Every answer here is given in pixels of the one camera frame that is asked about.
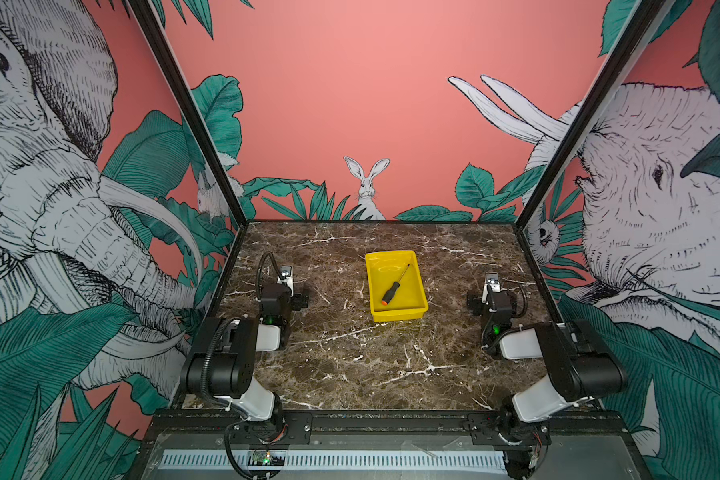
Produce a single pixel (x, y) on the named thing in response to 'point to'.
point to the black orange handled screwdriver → (389, 294)
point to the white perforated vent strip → (343, 460)
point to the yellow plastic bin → (384, 270)
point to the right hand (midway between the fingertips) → (488, 284)
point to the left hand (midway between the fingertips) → (288, 277)
